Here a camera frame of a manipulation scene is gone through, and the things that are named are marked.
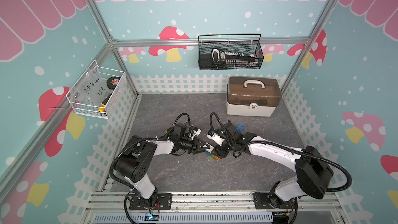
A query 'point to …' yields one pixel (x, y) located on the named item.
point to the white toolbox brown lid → (253, 96)
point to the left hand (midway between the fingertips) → (207, 151)
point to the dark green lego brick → (212, 156)
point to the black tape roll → (112, 82)
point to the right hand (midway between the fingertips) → (215, 147)
